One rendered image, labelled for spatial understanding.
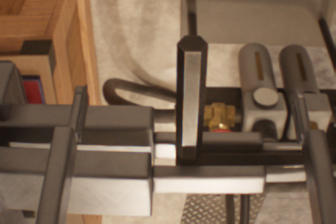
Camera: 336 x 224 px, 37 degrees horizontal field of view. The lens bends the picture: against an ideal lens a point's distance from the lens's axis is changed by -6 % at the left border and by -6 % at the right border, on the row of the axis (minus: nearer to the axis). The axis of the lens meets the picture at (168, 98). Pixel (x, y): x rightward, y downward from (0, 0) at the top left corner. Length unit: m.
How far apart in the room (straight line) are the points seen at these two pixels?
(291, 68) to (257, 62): 0.07
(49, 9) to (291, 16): 0.68
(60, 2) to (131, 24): 0.42
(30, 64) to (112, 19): 0.53
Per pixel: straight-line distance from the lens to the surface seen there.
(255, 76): 1.09
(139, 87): 1.52
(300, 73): 1.11
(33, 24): 1.00
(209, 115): 1.03
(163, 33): 1.45
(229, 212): 1.88
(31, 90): 0.98
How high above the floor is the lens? 1.16
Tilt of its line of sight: 46 degrees down
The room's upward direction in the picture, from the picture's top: 178 degrees counter-clockwise
